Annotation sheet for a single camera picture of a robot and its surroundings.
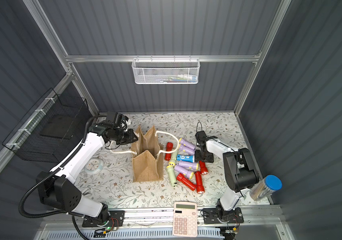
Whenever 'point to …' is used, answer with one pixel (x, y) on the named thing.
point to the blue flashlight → (186, 158)
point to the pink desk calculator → (185, 221)
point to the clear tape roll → (99, 170)
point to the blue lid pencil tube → (265, 187)
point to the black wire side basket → (47, 133)
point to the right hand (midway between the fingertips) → (204, 160)
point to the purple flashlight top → (187, 143)
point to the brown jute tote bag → (147, 162)
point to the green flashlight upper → (172, 162)
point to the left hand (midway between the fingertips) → (138, 140)
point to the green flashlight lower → (170, 167)
